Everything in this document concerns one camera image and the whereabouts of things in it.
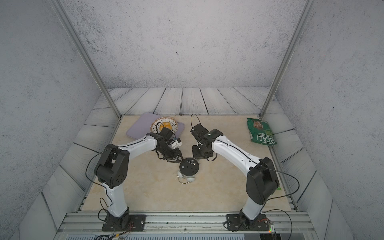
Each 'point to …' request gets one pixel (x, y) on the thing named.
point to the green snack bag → (260, 132)
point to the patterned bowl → (155, 126)
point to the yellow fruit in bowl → (166, 124)
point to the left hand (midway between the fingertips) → (183, 161)
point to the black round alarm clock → (188, 168)
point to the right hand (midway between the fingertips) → (197, 156)
